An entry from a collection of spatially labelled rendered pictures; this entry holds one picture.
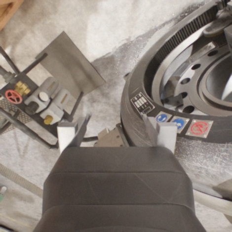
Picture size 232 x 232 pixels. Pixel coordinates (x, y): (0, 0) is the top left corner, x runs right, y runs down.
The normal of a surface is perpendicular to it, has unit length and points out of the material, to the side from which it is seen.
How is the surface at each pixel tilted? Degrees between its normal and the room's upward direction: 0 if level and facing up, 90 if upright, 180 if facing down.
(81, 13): 0
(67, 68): 0
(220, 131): 90
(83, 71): 0
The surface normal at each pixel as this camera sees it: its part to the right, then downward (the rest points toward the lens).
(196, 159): -0.77, -0.18
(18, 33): -0.11, 0.65
